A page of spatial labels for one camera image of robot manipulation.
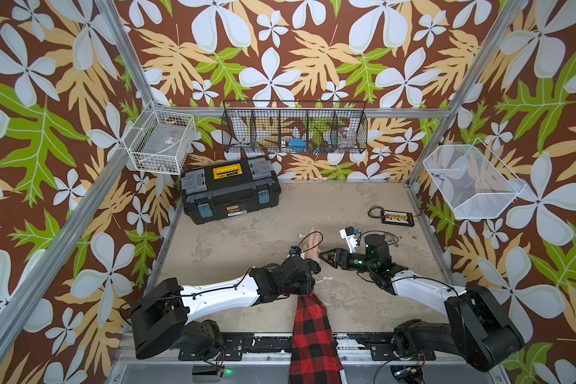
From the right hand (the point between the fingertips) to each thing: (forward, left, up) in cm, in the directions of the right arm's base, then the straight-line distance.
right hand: (323, 256), depth 83 cm
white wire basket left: (+34, +60, +24) cm, 73 cm away
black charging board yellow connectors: (+23, -36, -9) cm, 44 cm away
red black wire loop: (+27, -31, -10) cm, 42 cm away
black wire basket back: (+49, +10, +20) cm, 54 cm away
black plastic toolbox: (+27, +36, +7) cm, 46 cm away
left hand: (-8, +4, -2) cm, 9 cm away
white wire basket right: (+19, -52, +17) cm, 58 cm away
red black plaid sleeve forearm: (-29, +5, -6) cm, 31 cm away
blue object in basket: (+40, +9, +18) cm, 45 cm away
